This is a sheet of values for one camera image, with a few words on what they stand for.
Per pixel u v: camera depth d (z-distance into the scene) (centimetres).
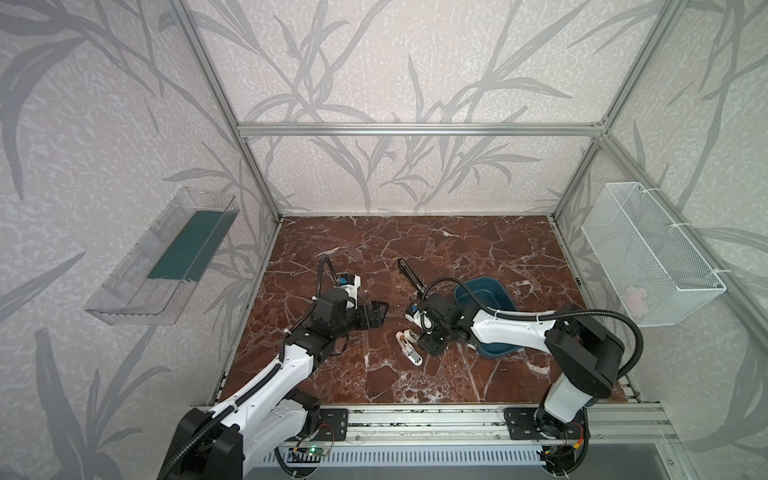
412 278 99
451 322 68
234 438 40
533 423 74
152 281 64
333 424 74
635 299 72
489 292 97
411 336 83
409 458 77
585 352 46
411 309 80
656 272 63
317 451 70
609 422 75
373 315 74
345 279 74
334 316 62
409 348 85
